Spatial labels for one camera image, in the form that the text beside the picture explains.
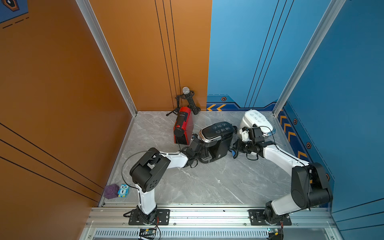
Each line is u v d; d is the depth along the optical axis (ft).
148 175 1.61
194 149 2.44
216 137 2.49
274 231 2.37
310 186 1.44
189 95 3.26
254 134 2.34
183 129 2.92
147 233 2.37
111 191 2.54
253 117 2.84
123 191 2.65
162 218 2.43
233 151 2.87
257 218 2.37
